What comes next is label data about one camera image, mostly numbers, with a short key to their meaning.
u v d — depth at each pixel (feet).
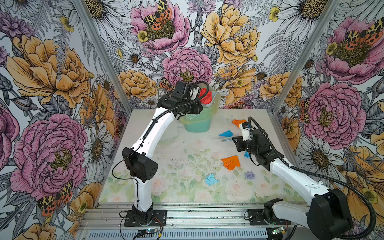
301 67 3.10
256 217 2.43
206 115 2.94
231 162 2.98
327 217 1.32
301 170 1.62
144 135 1.63
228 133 3.54
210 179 2.79
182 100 1.96
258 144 2.09
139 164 1.55
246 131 2.44
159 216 2.44
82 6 2.31
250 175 2.84
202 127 3.56
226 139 2.92
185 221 2.44
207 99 2.55
